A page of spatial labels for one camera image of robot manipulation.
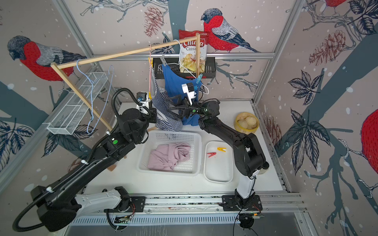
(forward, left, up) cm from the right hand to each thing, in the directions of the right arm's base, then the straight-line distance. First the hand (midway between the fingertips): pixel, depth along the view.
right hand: (167, 108), depth 63 cm
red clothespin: (-2, -23, -40) cm, 46 cm away
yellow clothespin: (+2, -29, -39) cm, 49 cm away
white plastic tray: (-10, -26, -40) cm, 49 cm away
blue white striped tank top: (+5, +4, -14) cm, 15 cm away
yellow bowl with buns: (+20, -47, -36) cm, 63 cm away
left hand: (+4, +7, +1) cm, 8 cm away
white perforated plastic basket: (-11, -10, -41) cm, 43 cm away
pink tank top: (-6, +5, -36) cm, 37 cm away
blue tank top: (+24, +1, -8) cm, 25 cm away
